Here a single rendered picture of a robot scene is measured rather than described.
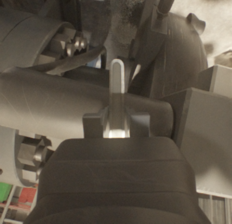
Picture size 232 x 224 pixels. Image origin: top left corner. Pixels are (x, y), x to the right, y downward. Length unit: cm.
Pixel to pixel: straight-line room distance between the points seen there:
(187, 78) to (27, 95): 25
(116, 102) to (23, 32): 37
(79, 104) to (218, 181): 16
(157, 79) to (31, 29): 33
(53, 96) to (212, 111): 17
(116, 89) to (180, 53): 20
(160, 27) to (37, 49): 27
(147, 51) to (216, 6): 73
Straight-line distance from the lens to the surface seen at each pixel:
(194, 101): 19
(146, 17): 60
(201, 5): 101
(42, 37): 46
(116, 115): 16
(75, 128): 18
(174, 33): 38
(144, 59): 34
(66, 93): 19
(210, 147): 20
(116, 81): 16
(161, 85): 30
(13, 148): 44
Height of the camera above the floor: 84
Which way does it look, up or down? 26 degrees down
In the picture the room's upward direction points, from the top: 168 degrees counter-clockwise
